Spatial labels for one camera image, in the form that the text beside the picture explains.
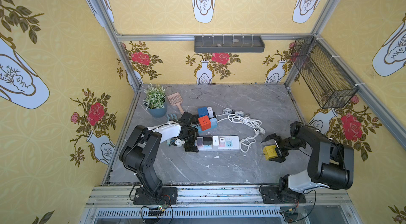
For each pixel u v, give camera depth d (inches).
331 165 17.8
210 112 37.8
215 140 32.9
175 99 44.5
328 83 29.5
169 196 28.8
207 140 32.8
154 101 36.4
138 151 18.9
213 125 37.6
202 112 37.5
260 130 37.2
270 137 31.5
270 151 32.3
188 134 31.2
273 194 28.8
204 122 35.6
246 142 35.6
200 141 33.6
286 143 29.1
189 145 32.0
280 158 30.0
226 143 34.6
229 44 36.3
